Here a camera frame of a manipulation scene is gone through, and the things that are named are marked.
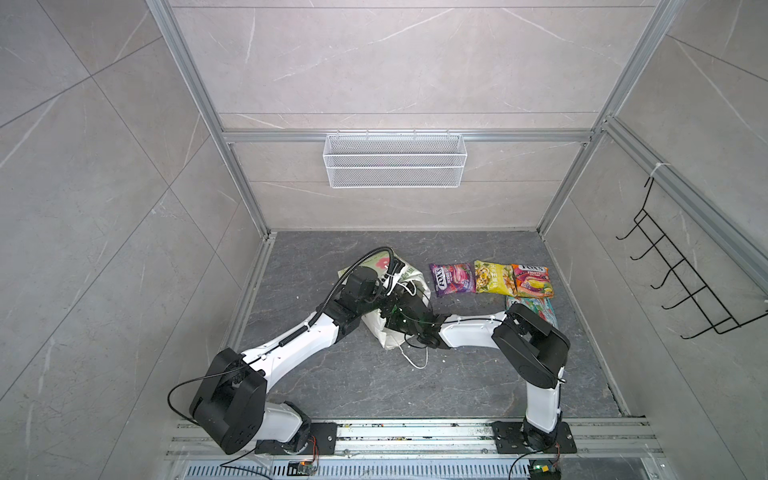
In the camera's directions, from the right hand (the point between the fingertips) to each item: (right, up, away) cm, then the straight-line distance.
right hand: (380, 314), depth 93 cm
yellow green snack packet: (+39, +11, +8) cm, 42 cm away
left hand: (+6, +12, -11) cm, 18 cm away
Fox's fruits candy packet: (+53, +10, +9) cm, 54 cm away
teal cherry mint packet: (+53, +2, +3) cm, 53 cm away
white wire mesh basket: (+5, +51, +8) cm, 52 cm away
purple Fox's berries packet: (+25, +11, +11) cm, 29 cm away
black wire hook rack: (+70, +6, -33) cm, 78 cm away
